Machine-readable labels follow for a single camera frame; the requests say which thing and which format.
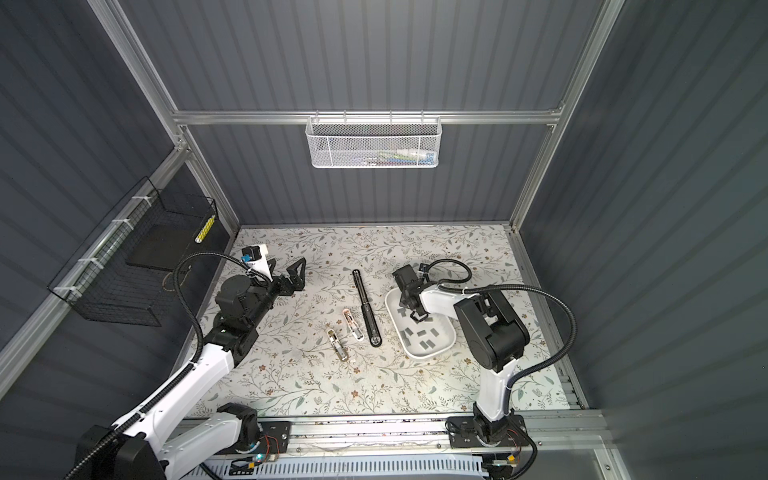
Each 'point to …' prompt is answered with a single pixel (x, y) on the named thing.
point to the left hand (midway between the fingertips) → (289, 260)
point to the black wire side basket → (99, 281)
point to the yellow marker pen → (205, 229)
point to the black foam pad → (166, 246)
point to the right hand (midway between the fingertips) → (417, 299)
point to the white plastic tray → (436, 335)
